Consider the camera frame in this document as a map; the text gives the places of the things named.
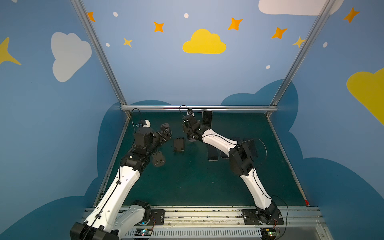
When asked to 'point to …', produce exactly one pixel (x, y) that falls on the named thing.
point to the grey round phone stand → (158, 159)
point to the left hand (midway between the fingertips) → (167, 131)
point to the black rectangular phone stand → (179, 145)
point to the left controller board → (143, 232)
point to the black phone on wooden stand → (207, 118)
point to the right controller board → (268, 233)
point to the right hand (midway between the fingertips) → (190, 121)
